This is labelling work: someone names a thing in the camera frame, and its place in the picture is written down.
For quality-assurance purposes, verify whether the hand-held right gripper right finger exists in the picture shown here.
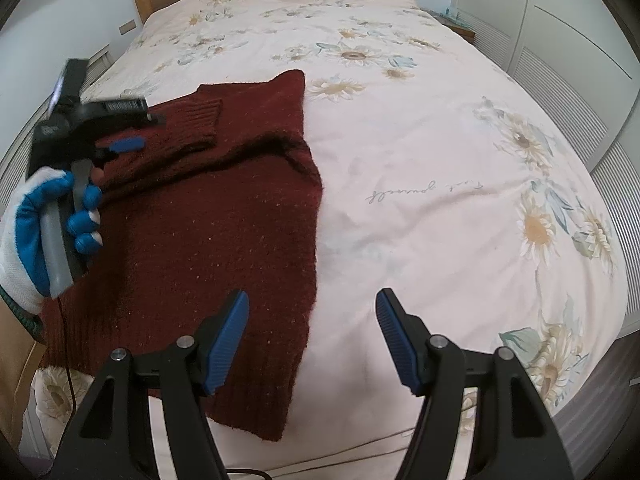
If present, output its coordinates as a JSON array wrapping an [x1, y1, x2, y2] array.
[[376, 288, 573, 480]]

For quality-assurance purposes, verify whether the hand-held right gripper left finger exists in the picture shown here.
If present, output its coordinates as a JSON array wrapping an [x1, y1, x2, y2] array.
[[52, 290, 250, 480]]

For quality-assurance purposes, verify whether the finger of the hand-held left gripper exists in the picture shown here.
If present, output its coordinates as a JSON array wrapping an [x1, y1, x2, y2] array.
[[95, 137, 146, 166]]

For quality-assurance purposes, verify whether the dark red knit sweater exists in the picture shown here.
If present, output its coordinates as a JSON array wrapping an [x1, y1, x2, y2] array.
[[37, 69, 323, 443]]

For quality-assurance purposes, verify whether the person's left hand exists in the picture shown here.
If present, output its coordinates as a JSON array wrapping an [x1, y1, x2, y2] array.
[[0, 166, 104, 313]]

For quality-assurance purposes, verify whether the floral duvet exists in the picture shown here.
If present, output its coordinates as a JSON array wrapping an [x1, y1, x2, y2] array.
[[30, 0, 628, 480]]

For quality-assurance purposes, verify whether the grey mattress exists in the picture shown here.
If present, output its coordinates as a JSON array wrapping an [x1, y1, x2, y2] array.
[[550, 330, 631, 461]]

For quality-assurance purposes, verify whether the wooden nightstand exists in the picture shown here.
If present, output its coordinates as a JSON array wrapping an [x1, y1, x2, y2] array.
[[435, 7, 477, 43]]

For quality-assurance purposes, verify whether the black cable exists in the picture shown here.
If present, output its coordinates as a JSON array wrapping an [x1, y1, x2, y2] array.
[[220, 430, 417, 480], [56, 294, 79, 407]]

